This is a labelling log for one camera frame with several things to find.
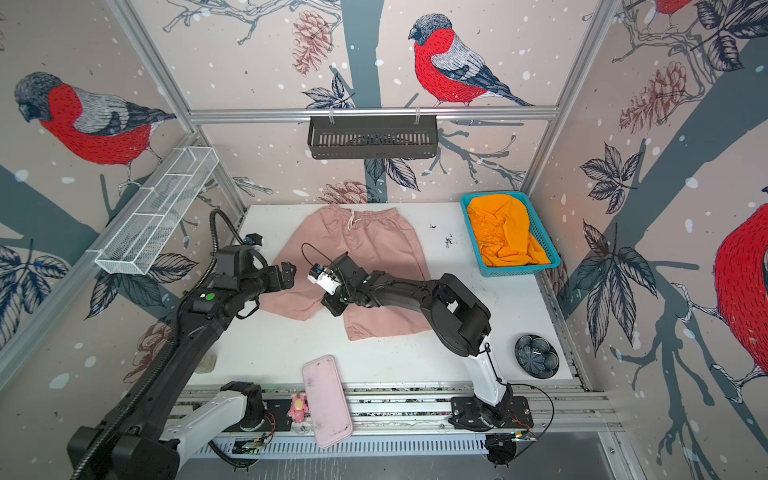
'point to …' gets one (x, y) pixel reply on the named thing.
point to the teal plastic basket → (537, 227)
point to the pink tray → (327, 401)
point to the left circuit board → (247, 447)
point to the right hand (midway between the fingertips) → (323, 303)
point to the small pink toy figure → (299, 407)
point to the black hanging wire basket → (373, 137)
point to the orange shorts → (503, 229)
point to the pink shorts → (380, 240)
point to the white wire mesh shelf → (150, 218)
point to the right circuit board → (522, 435)
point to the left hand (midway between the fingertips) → (277, 268)
